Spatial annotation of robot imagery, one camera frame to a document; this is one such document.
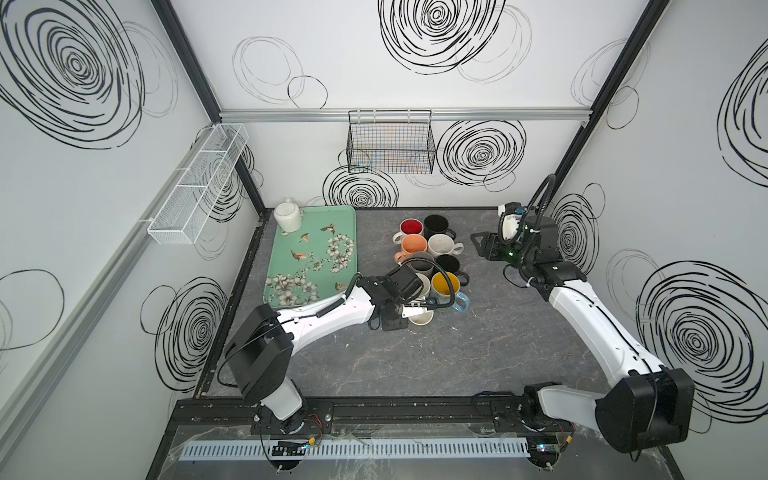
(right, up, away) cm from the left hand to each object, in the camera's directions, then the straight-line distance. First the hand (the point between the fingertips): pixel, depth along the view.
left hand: (402, 309), depth 84 cm
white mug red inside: (+3, +24, +23) cm, 33 cm away
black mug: (+13, +25, +19) cm, 34 cm away
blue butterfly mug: (+13, +3, +10) cm, 17 cm away
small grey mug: (+6, -3, +1) cm, 7 cm away
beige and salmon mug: (+4, +18, +18) cm, 26 cm away
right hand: (+20, +21, -4) cm, 29 cm away
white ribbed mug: (-41, +28, +24) cm, 55 cm away
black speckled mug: (+16, +12, +11) cm, 23 cm away
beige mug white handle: (+14, +18, +18) cm, 29 cm away
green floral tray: (-29, +12, +21) cm, 38 cm away
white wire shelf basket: (-55, +28, -9) cm, 62 cm away
